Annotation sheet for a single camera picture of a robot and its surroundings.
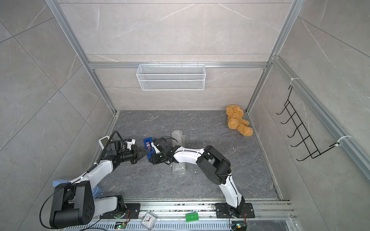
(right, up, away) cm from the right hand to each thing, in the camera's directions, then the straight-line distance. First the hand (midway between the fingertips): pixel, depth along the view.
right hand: (152, 160), depth 88 cm
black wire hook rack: (+76, +16, -24) cm, 82 cm away
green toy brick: (+24, -23, -19) cm, 38 cm away
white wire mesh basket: (+10, +56, +13) cm, 59 cm away
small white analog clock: (+3, -25, -18) cm, 31 cm away
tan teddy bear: (+54, +25, +7) cm, 60 cm away
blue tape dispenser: (-4, +10, +4) cm, 11 cm away
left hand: (-1, +7, -4) cm, 8 cm away
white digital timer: (-35, +11, +8) cm, 38 cm away
